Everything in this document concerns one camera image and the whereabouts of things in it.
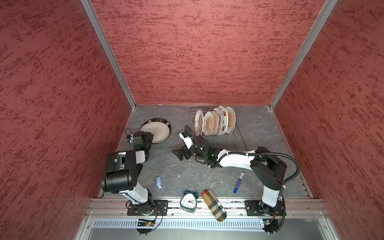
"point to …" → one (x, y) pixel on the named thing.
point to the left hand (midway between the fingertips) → (151, 136)
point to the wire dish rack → (234, 141)
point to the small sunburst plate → (208, 123)
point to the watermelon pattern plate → (225, 119)
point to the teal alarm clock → (188, 200)
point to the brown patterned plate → (231, 119)
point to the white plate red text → (199, 122)
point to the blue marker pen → (239, 181)
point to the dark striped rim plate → (159, 120)
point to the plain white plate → (160, 131)
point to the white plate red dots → (220, 121)
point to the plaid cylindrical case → (218, 211)
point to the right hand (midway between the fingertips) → (177, 149)
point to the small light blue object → (159, 182)
